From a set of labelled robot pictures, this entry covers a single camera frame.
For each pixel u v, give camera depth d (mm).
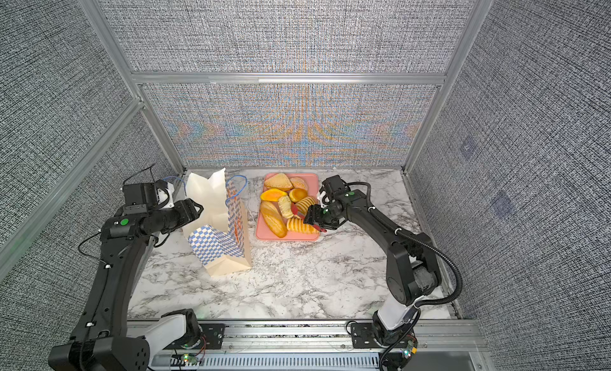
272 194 1050
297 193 1033
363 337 731
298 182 1072
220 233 689
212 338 741
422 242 449
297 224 949
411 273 457
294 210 943
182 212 650
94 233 749
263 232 965
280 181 1087
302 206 967
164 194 595
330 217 734
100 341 370
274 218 960
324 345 734
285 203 1014
